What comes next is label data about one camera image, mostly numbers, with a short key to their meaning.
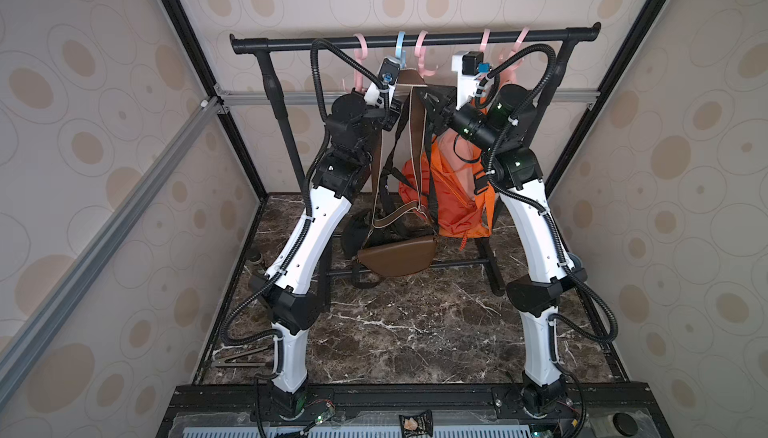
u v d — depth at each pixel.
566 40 0.55
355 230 1.05
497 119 0.48
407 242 0.84
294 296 0.45
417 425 0.70
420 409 0.73
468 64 0.49
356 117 0.45
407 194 0.87
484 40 0.52
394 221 0.81
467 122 0.55
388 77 0.49
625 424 0.63
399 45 0.51
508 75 0.61
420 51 0.52
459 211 0.83
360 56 0.52
